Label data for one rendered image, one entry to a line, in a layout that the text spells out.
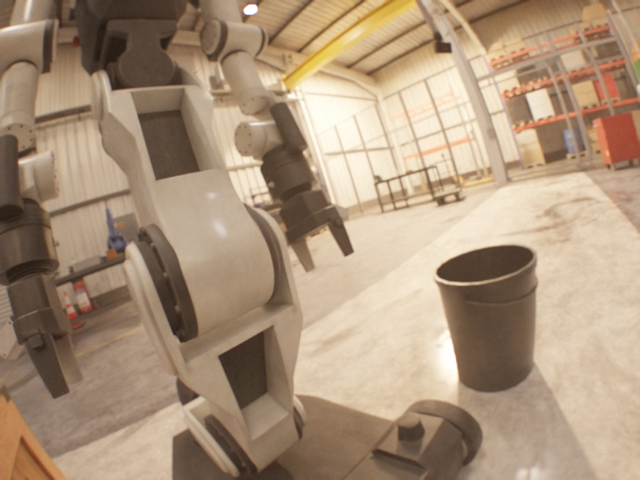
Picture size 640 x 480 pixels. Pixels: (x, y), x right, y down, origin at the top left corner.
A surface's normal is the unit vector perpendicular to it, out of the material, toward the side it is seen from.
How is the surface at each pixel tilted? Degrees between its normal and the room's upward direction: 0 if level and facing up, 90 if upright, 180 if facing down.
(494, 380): 93
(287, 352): 104
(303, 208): 90
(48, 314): 82
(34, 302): 78
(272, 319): 90
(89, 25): 123
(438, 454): 45
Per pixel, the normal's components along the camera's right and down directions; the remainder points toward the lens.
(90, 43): -0.40, 0.76
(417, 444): -0.29, -0.95
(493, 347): -0.43, 0.28
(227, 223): 0.50, -0.51
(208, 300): 0.74, 0.23
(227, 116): 0.65, -0.11
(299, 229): -0.67, 0.29
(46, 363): 0.61, -0.32
